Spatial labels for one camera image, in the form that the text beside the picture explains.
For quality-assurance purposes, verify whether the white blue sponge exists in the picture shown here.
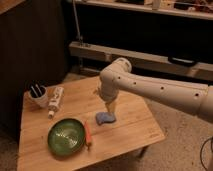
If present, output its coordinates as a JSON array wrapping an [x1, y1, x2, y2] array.
[[95, 112, 116, 125]]

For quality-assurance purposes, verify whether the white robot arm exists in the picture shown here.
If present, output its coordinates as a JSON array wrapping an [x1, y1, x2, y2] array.
[[99, 58, 213, 123]]

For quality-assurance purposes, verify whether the green ceramic bowl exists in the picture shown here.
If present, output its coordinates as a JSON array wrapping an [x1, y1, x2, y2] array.
[[47, 118, 85, 157]]

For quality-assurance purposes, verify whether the orange carrot toy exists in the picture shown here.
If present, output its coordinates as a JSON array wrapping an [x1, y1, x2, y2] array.
[[84, 121, 92, 150]]

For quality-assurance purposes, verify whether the wooden folding table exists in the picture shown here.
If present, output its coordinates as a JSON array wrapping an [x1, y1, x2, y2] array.
[[17, 77, 165, 171]]

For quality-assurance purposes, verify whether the white tube bottle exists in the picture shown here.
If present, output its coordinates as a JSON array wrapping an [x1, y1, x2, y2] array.
[[48, 87, 64, 118]]

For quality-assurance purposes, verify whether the long metal case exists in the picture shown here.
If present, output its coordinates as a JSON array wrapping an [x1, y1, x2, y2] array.
[[69, 41, 213, 81]]

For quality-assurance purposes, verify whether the white cup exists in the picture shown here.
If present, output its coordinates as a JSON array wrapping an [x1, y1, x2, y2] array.
[[29, 85, 48, 108]]

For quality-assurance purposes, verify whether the metal stand pole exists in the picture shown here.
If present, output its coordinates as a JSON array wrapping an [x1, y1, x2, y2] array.
[[71, 0, 85, 73]]

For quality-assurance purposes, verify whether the black marker right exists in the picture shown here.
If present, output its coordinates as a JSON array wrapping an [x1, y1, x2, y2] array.
[[35, 84, 43, 96]]

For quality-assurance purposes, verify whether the black marker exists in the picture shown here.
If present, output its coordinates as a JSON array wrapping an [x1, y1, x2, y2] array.
[[35, 84, 43, 96], [30, 86, 38, 98]]

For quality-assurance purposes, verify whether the black marker left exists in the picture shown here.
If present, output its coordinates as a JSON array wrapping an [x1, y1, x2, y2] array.
[[30, 86, 38, 98]]

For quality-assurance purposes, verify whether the upper shelf board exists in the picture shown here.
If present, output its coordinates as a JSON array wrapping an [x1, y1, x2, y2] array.
[[67, 0, 213, 21]]

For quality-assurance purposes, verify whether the black cable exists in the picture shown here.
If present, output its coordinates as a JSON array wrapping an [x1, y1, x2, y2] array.
[[199, 135, 213, 171]]

